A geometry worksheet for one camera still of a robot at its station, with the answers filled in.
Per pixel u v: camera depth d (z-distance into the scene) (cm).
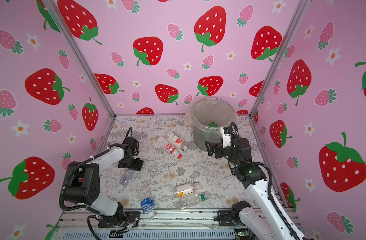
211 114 98
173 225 73
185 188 84
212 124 90
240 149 51
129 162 77
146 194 82
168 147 96
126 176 88
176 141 98
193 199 81
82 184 45
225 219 73
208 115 101
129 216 75
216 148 63
